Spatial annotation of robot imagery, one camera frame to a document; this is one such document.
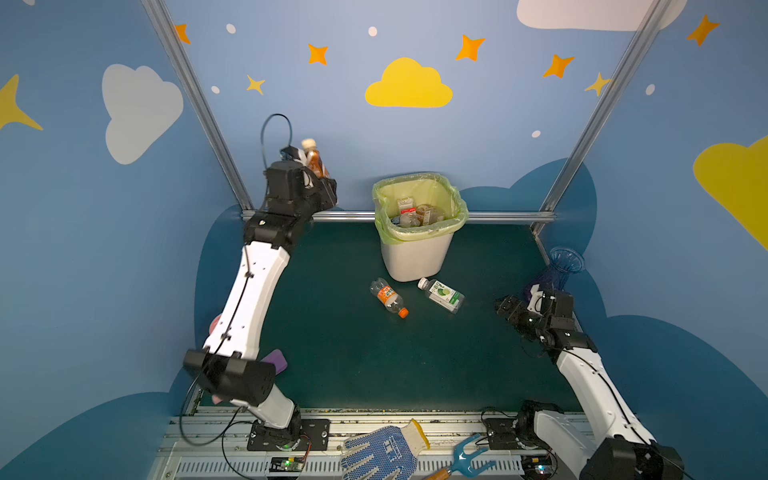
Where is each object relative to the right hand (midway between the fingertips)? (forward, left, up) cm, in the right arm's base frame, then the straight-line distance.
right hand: (508, 306), depth 85 cm
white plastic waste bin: (+20, +26, -5) cm, 33 cm away
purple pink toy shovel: (-15, +67, -11) cm, 69 cm away
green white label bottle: (+9, +17, -9) cm, 21 cm away
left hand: (+14, +49, +30) cm, 59 cm away
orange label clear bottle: (+6, +35, -8) cm, 36 cm away
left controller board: (-40, +57, -11) cm, 71 cm away
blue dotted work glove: (-36, +34, -11) cm, 51 cm away
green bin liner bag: (+37, +23, +12) cm, 46 cm away
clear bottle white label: (+24, +29, +9) cm, 39 cm away
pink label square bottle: (+34, +30, +8) cm, 46 cm away
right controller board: (-37, -3, -13) cm, 39 cm away
